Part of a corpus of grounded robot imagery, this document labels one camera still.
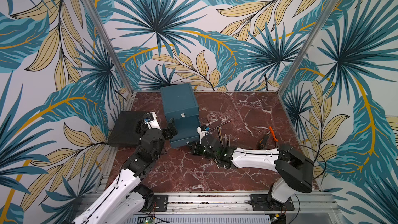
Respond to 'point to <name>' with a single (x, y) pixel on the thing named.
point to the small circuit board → (148, 222)
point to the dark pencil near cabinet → (219, 125)
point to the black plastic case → (124, 132)
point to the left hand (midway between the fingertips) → (166, 123)
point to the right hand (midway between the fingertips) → (186, 145)
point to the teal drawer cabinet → (179, 104)
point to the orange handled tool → (274, 137)
